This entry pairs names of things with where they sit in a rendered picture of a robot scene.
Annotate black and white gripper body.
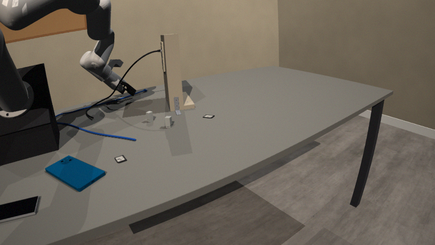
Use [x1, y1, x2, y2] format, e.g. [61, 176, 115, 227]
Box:
[102, 70, 123, 91]

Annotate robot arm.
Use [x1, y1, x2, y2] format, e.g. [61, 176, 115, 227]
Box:
[0, 0, 123, 119]

